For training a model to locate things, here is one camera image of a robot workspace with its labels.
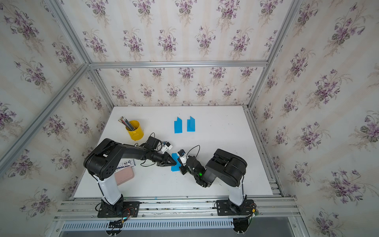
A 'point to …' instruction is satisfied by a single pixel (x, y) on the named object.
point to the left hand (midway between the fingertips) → (174, 166)
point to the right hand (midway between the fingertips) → (180, 159)
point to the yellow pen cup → (137, 134)
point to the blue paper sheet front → (175, 168)
